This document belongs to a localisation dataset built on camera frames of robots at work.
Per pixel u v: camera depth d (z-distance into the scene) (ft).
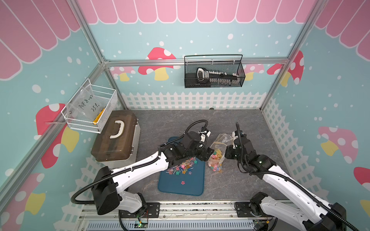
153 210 2.44
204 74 2.92
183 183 2.72
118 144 2.76
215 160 2.73
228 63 3.01
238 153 1.89
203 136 2.09
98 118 2.44
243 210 2.44
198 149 2.04
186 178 2.80
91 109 2.30
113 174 1.38
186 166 2.92
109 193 1.27
